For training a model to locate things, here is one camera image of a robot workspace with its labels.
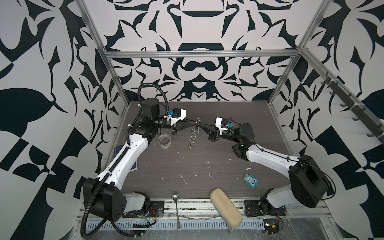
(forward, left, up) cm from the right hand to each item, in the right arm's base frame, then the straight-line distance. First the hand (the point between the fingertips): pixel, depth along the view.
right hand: (199, 124), depth 63 cm
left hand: (+3, +1, 0) cm, 4 cm away
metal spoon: (-20, +12, -34) cm, 41 cm away
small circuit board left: (-32, +29, -38) cm, 57 cm away
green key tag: (0, 0, -5) cm, 5 cm away
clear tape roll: (+12, +21, -33) cm, 41 cm away
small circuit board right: (-33, -33, -37) cm, 59 cm away
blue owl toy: (-13, -28, -35) cm, 46 cm away
